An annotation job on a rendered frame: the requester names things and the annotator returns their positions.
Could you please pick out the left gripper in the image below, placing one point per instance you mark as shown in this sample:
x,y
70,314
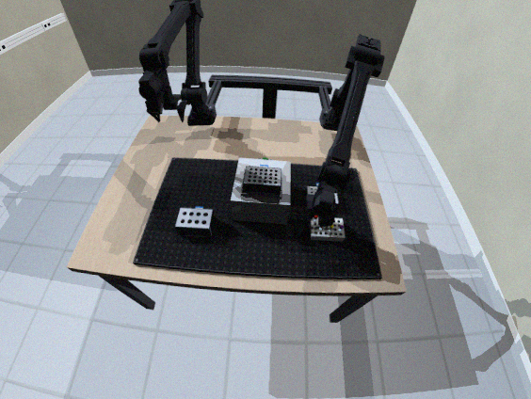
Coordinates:
x,y
309,199

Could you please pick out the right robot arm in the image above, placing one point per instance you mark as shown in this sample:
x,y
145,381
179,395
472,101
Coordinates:
x,y
155,61

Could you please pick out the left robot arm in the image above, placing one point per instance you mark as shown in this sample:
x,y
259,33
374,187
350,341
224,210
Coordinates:
x,y
334,174

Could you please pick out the white tube rack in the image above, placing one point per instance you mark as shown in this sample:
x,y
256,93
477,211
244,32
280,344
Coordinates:
x,y
333,235

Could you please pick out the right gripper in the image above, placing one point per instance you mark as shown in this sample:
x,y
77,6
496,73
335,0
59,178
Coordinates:
x,y
174,106

